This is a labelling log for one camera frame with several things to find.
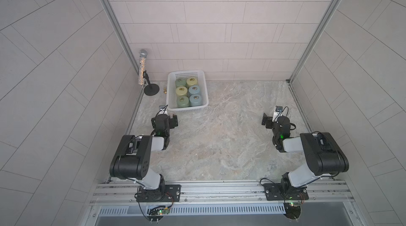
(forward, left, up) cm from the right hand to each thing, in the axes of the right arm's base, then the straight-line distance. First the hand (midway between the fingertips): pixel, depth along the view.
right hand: (271, 112), depth 94 cm
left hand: (+3, +63, +1) cm, 63 cm away
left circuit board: (-46, +61, -2) cm, 77 cm away
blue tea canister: (+17, +47, +6) cm, 50 cm away
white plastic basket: (+32, +62, +6) cm, 70 cm away
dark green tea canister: (+8, +53, +6) cm, 54 cm away
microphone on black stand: (+24, +77, +1) cm, 81 cm away
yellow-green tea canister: (+16, +54, +7) cm, 57 cm away
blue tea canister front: (+8, +46, +6) cm, 47 cm away
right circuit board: (-47, +3, -8) cm, 48 cm away
